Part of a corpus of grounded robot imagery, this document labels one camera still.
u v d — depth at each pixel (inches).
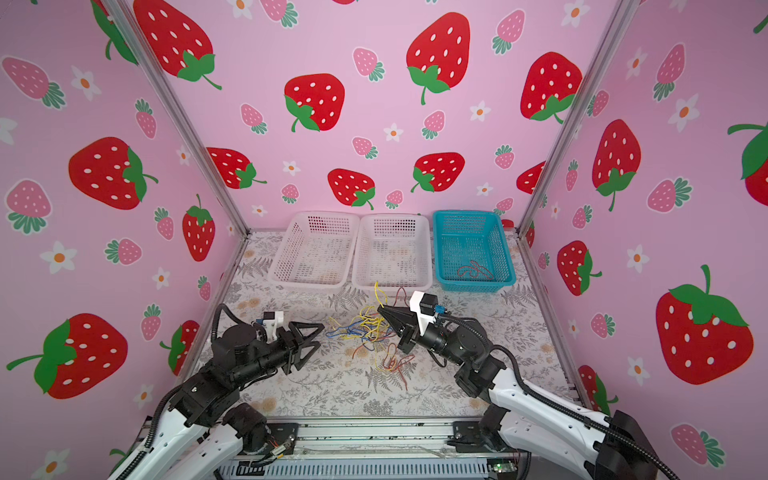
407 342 22.7
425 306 20.7
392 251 45.0
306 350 26.7
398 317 23.2
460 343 20.2
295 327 25.1
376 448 28.8
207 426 19.9
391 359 34.1
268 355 23.4
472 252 45.1
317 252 44.8
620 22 27.6
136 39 28.2
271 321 26.6
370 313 28.5
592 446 16.5
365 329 28.2
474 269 42.3
